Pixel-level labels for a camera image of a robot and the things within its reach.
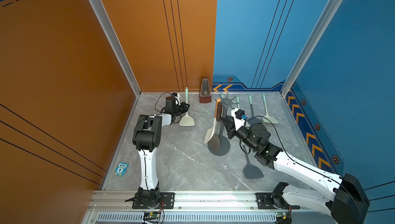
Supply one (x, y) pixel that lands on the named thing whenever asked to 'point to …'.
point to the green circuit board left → (152, 215)
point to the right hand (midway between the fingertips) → (223, 116)
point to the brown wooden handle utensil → (211, 135)
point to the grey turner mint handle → (253, 119)
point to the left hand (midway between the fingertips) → (189, 102)
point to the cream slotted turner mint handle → (186, 120)
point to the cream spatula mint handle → (267, 118)
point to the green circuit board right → (281, 214)
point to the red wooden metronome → (205, 96)
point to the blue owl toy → (122, 169)
